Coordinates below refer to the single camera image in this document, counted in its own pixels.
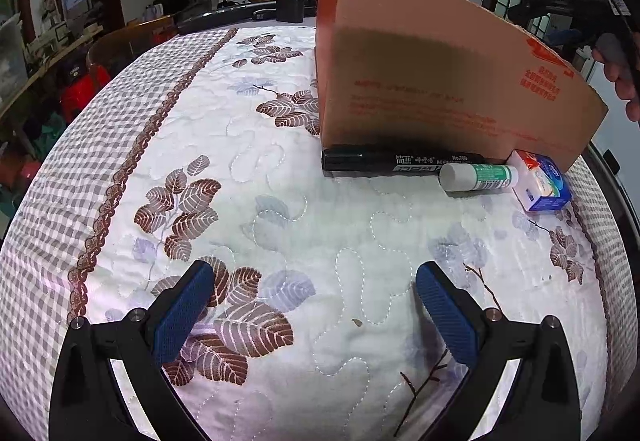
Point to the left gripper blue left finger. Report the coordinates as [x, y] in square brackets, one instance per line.
[86, 400]

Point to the quilted floral bed cover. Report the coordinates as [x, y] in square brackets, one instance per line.
[206, 148]

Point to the wooden chair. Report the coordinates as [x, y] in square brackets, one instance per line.
[112, 53]

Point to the red plastic stool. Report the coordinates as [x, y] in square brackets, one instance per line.
[78, 94]

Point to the green white glue stick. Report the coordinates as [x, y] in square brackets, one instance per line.
[455, 178]

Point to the operator right hand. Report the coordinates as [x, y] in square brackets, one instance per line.
[610, 54]

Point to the blue tissue pack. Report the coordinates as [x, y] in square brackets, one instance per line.
[541, 185]

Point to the brown cardboard box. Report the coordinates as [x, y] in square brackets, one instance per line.
[450, 74]

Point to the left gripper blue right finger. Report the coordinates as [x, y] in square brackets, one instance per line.
[543, 401]

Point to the black marker pen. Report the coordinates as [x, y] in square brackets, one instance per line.
[391, 160]

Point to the black ink bottle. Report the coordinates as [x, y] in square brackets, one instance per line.
[290, 11]

